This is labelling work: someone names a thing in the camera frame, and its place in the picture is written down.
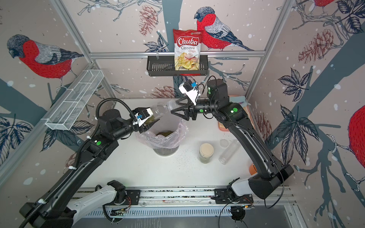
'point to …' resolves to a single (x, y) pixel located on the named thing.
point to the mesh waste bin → (166, 152)
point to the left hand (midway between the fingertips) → (154, 108)
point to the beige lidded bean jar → (206, 152)
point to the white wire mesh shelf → (69, 107)
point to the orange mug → (253, 169)
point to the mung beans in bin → (165, 133)
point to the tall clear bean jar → (229, 152)
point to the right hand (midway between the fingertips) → (175, 106)
